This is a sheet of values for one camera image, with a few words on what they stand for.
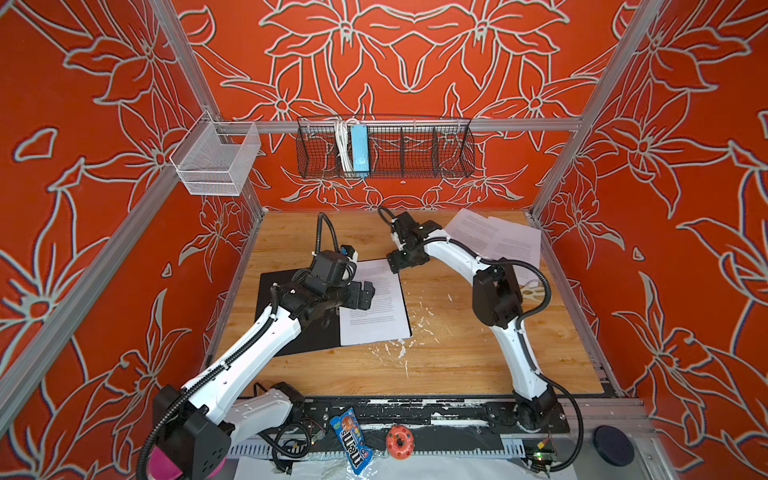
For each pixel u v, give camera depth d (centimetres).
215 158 93
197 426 37
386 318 90
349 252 68
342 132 87
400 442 68
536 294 95
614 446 68
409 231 78
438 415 74
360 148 90
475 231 114
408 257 86
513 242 110
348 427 71
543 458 68
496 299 59
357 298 67
